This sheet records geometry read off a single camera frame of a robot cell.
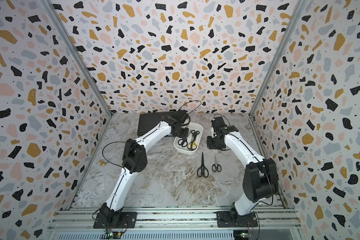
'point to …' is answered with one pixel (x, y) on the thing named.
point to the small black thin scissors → (216, 166)
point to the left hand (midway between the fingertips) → (187, 133)
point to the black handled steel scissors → (183, 142)
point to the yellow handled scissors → (192, 145)
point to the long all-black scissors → (202, 171)
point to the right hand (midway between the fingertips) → (210, 145)
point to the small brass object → (102, 163)
